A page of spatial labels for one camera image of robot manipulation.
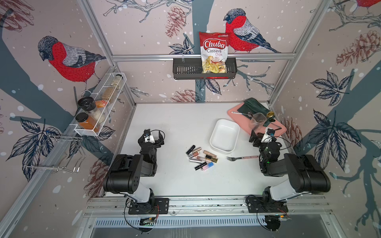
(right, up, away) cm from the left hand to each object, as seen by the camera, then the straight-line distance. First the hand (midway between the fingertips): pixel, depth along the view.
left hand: (154, 129), depth 90 cm
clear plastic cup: (+68, +5, +8) cm, 68 cm away
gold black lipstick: (+36, -17, -1) cm, 40 cm away
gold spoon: (+76, +10, +7) cm, 77 cm away
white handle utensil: (+63, +10, +8) cm, 64 cm away
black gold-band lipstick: (+29, -21, -4) cm, 36 cm away
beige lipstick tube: (+35, -16, +2) cm, 38 cm away
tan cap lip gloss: (+27, -13, +3) cm, 30 cm away
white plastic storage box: (+46, -5, +9) cm, 47 cm away
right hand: (+66, 0, 0) cm, 66 cm away
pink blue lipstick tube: (+33, -22, -3) cm, 40 cm away
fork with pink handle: (+48, -18, -2) cm, 51 cm away
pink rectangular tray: (+63, +5, +19) cm, 66 cm away
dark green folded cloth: (+72, +17, +28) cm, 79 cm away
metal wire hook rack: (-26, -5, -35) cm, 44 cm away
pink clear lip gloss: (+31, -18, -1) cm, 36 cm away
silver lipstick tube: (+26, -18, -2) cm, 32 cm away
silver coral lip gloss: (+25, -16, +1) cm, 30 cm away
